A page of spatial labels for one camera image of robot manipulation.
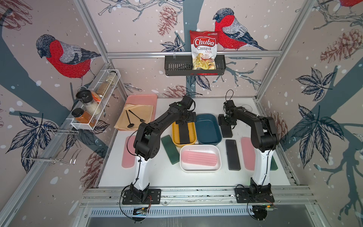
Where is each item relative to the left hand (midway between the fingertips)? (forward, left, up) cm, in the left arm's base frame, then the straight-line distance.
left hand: (191, 117), depth 94 cm
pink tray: (+29, +43, -12) cm, 53 cm away
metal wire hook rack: (-32, +56, +24) cm, 69 cm away
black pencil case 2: (-26, -26, -11) cm, 38 cm away
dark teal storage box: (-4, -12, -9) cm, 16 cm away
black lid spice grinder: (-12, +51, +25) cm, 58 cm away
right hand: (+4, -24, -11) cm, 27 cm away
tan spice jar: (+3, +51, +24) cm, 57 cm away
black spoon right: (+6, +39, -11) cm, 41 cm away
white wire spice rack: (-7, +48, +23) cm, 54 cm away
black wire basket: (+38, +3, +17) cm, 41 cm away
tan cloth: (+14, +38, -11) cm, 42 cm away
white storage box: (-30, +2, -9) cm, 32 cm away
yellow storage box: (-7, +11, -11) cm, 17 cm away
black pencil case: (-8, +5, -9) cm, 13 cm away
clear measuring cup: (+13, -44, -5) cm, 46 cm away
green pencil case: (-20, +14, -8) cm, 25 cm away
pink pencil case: (-25, -4, -10) cm, 27 cm away
